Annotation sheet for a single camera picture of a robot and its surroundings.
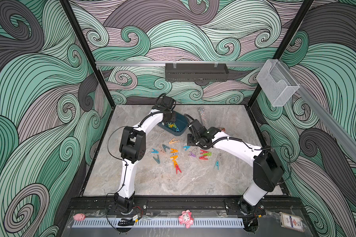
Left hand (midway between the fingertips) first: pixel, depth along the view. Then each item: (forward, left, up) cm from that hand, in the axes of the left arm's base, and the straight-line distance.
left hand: (172, 116), depth 98 cm
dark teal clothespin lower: (-26, +9, -12) cm, 30 cm away
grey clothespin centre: (-20, -15, -11) cm, 27 cm away
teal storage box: (+3, -5, -11) cm, 12 cm away
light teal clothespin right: (-29, -28, -11) cm, 41 cm away
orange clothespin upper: (-20, -1, -11) cm, 23 cm away
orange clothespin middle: (-25, -1, -12) cm, 27 cm away
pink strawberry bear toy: (-5, -36, -8) cm, 37 cm away
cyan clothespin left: (-21, +11, -11) cm, 26 cm away
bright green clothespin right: (-22, -24, -11) cm, 34 cm away
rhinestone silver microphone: (+7, -23, -9) cm, 26 cm away
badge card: (-57, -57, -10) cm, 82 cm away
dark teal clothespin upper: (-18, +5, -11) cm, 21 cm away
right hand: (-19, -10, -1) cm, 22 cm away
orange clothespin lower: (-29, -2, -11) cm, 31 cm away
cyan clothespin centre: (-18, -10, -11) cm, 23 cm away
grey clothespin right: (-24, -30, -10) cm, 40 cm away
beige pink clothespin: (-22, +7, -11) cm, 25 cm away
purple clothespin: (-23, -13, -11) cm, 28 cm away
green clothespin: (+1, +3, -11) cm, 11 cm away
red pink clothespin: (-25, -20, -11) cm, 34 cm away
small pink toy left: (-56, +43, -9) cm, 72 cm away
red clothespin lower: (-32, -3, -11) cm, 34 cm away
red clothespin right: (-21, -20, -11) cm, 31 cm away
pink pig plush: (-57, -7, -7) cm, 58 cm away
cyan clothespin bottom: (-4, -4, -10) cm, 12 cm away
